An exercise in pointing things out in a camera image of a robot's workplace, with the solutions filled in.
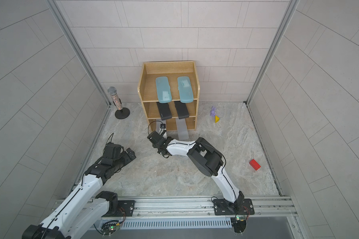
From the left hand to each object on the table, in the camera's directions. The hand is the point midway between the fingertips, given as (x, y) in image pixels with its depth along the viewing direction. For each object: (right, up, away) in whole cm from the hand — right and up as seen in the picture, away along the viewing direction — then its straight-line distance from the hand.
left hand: (132, 153), depth 84 cm
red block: (+70, -6, 0) cm, 70 cm away
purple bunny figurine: (+50, +24, +23) cm, 60 cm away
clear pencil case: (+28, +13, +12) cm, 33 cm away
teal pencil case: (+30, +36, -3) cm, 47 cm away
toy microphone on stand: (-16, +23, +24) cm, 37 cm away
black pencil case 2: (+28, +25, +5) cm, 38 cm away
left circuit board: (-4, -29, -17) cm, 34 cm away
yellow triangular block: (+53, +19, +21) cm, 60 cm away
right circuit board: (+55, -26, -18) cm, 64 cm away
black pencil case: (+17, +25, +6) cm, 31 cm away
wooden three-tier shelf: (+9, +37, -2) cm, 38 cm away
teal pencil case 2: (+18, +36, -4) cm, 41 cm away
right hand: (+13, +6, +13) cm, 19 cm away
